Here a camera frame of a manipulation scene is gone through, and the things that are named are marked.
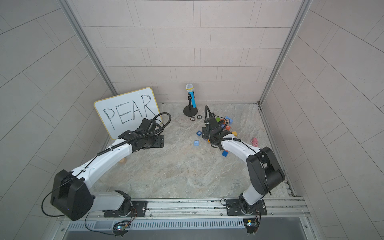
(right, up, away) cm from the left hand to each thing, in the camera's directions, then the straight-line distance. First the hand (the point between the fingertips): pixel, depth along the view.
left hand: (162, 139), depth 84 cm
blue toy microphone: (+15, +31, +10) cm, 36 cm away
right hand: (+27, +5, +8) cm, 29 cm away
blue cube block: (+37, -9, +6) cm, 38 cm away
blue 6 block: (+21, +2, +15) cm, 26 cm away
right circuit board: (+45, -37, -16) cm, 61 cm away
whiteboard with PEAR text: (-24, +15, +5) cm, 29 cm away
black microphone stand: (+14, +17, +27) cm, 35 cm away
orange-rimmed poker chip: (+16, +11, +24) cm, 31 cm away
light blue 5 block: (+20, -4, +10) cm, 22 cm away
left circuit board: (-13, -35, -20) cm, 43 cm away
